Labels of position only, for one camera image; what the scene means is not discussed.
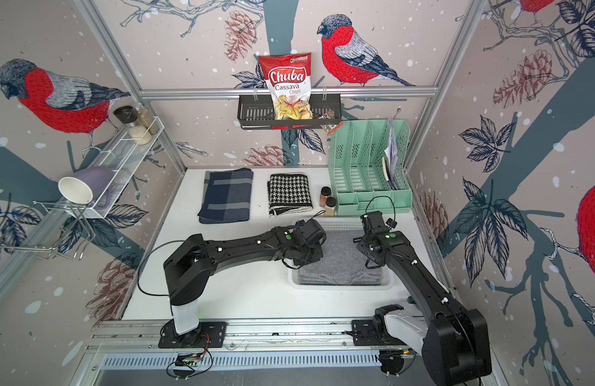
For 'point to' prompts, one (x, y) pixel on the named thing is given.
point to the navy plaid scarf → (227, 196)
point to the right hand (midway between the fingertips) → (366, 245)
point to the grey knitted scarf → (342, 263)
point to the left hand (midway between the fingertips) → (327, 255)
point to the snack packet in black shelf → (329, 129)
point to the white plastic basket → (342, 223)
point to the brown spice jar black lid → (325, 192)
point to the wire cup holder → (56, 226)
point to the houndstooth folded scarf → (289, 193)
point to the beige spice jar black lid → (330, 208)
